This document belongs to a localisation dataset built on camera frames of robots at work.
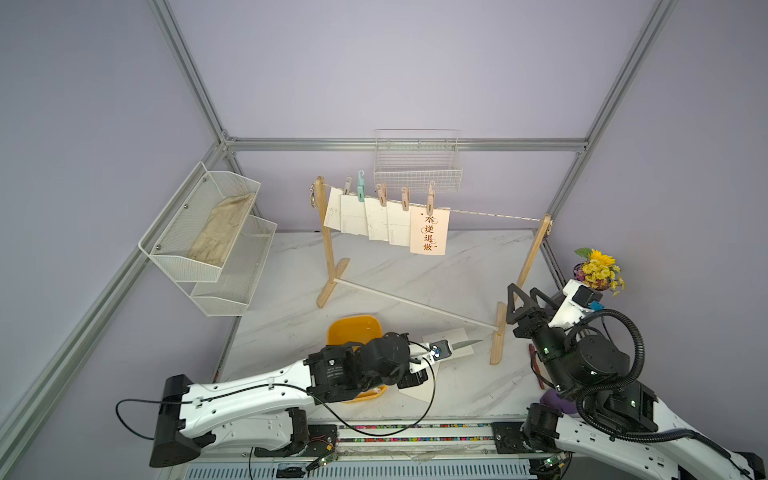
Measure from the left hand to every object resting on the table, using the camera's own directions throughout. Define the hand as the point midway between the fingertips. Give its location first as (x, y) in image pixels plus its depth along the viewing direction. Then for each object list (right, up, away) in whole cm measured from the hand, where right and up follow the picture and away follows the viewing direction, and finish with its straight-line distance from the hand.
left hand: (424, 350), depth 66 cm
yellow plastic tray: (-18, -1, +22) cm, 28 cm away
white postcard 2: (+1, -16, +14) cm, 21 cm away
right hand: (+19, +13, -5) cm, 24 cm away
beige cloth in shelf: (-55, +25, +10) cm, 61 cm away
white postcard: (+13, -4, +27) cm, 30 cm away
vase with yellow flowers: (+48, +17, +11) cm, 52 cm away
